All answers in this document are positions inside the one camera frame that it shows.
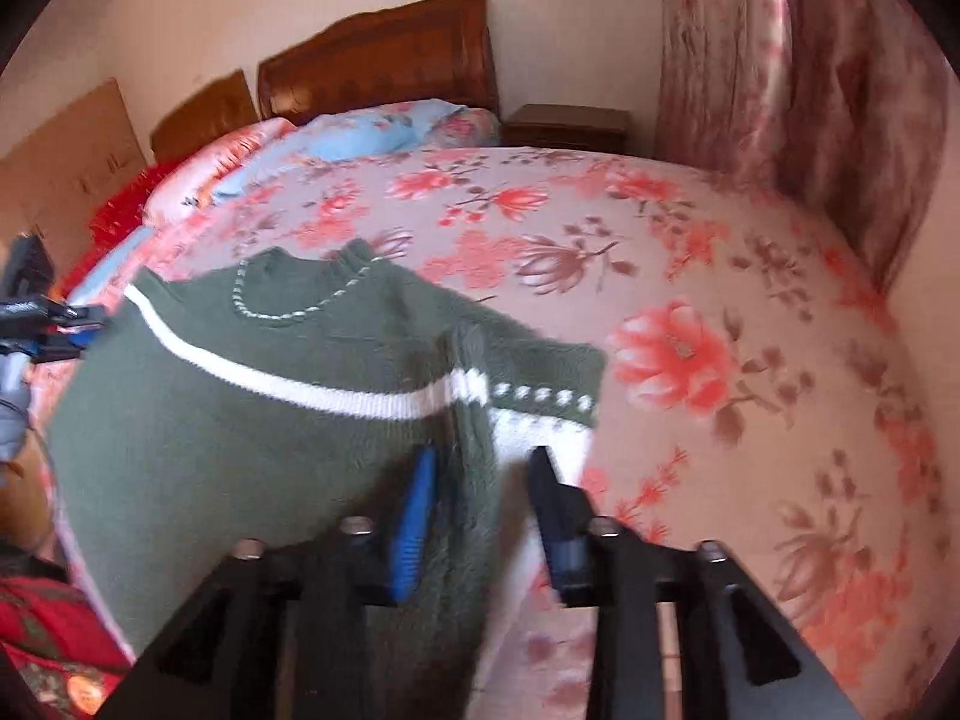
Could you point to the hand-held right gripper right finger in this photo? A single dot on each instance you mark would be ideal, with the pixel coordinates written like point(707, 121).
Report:
point(556, 532)

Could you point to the green knitted sweater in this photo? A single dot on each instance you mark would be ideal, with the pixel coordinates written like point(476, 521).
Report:
point(225, 450)

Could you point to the pink floral pillow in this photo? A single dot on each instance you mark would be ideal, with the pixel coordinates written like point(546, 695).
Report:
point(217, 165)

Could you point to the pink floral curtain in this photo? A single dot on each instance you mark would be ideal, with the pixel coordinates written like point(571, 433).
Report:
point(787, 90)

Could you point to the red blanket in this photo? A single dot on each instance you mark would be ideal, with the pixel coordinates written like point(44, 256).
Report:
point(120, 214)

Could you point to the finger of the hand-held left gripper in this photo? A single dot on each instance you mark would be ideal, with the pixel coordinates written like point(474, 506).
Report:
point(45, 350)
point(71, 313)

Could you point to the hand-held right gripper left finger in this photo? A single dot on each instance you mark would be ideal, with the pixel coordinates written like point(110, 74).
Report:
point(412, 532)

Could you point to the floral bed sheet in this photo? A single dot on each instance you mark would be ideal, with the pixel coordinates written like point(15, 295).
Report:
point(712, 277)

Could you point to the blue floral pillow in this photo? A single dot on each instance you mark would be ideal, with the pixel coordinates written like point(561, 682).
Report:
point(360, 131)

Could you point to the dark wooden nightstand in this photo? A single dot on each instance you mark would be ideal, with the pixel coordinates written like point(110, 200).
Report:
point(566, 127)

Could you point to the large carved wooden headboard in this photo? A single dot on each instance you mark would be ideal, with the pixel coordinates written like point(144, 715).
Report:
point(382, 52)

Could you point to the small wooden headboard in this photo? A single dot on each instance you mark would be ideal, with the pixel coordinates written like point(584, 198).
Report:
point(202, 116)

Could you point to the red patterned cloth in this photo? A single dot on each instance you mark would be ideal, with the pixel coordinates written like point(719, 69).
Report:
point(52, 645)

